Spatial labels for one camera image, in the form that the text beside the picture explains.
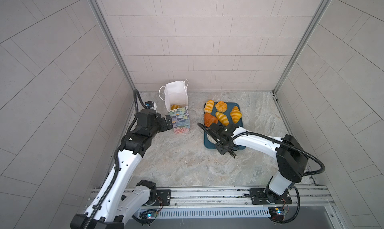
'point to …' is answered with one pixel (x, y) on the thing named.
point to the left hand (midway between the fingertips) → (167, 116)
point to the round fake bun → (221, 106)
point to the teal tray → (207, 143)
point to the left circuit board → (148, 215)
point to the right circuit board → (277, 214)
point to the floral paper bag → (175, 95)
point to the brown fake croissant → (209, 119)
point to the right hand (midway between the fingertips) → (222, 150)
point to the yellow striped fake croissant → (236, 114)
